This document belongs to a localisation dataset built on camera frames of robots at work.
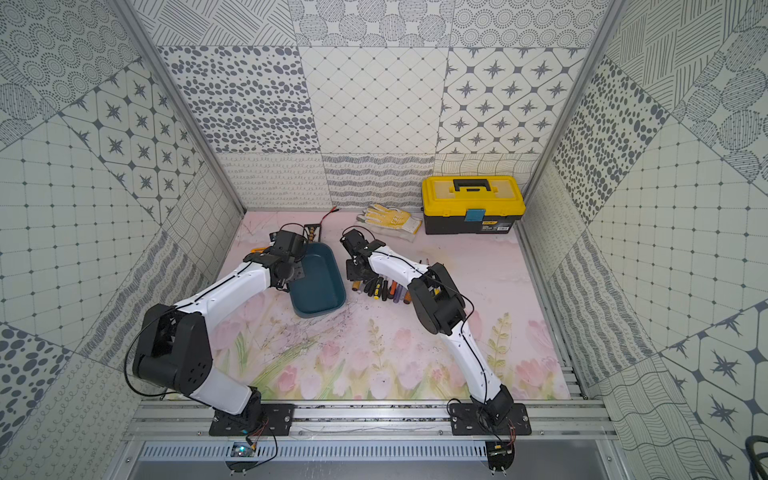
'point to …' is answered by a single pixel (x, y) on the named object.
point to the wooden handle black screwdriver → (407, 298)
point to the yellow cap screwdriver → (377, 289)
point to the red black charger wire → (333, 210)
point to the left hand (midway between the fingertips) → (288, 266)
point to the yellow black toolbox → (462, 205)
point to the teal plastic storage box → (322, 287)
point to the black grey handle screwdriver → (385, 290)
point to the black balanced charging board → (311, 233)
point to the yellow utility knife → (258, 250)
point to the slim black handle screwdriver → (368, 287)
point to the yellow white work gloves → (390, 222)
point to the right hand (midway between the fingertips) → (361, 275)
